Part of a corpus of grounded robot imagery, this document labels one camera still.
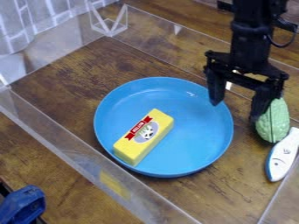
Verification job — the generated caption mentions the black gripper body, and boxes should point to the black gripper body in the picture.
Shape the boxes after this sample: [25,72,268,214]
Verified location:
[204,20,288,88]

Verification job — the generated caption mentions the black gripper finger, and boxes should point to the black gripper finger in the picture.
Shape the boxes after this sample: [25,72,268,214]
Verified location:
[206,69,227,106]
[250,79,284,123]

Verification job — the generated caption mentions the green bitter gourd toy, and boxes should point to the green bitter gourd toy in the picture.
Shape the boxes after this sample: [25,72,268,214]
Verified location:
[256,98,290,143]

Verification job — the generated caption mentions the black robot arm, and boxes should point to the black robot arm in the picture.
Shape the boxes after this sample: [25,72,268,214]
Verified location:
[204,0,288,122]

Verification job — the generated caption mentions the white and blue fish toy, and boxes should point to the white and blue fish toy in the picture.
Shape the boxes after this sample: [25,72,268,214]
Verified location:
[266,127,299,182]

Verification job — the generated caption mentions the blue round plate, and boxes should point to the blue round plate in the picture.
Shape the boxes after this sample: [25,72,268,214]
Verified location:
[93,77,234,178]

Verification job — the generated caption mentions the yellow butter block toy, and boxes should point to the yellow butter block toy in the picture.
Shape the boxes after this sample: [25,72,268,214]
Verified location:
[113,108,174,166]

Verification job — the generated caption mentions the white patterned curtain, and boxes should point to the white patterned curtain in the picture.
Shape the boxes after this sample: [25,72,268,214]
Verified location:
[0,0,119,56]

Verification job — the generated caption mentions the blue clamp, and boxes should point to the blue clamp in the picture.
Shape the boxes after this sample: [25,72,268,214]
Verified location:
[0,185,45,224]

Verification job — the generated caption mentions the black cable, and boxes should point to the black cable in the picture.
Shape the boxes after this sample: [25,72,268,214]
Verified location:
[266,18,299,49]

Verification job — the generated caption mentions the clear acrylic enclosure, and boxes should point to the clear acrylic enclosure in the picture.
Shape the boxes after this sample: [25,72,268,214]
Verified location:
[0,0,299,224]

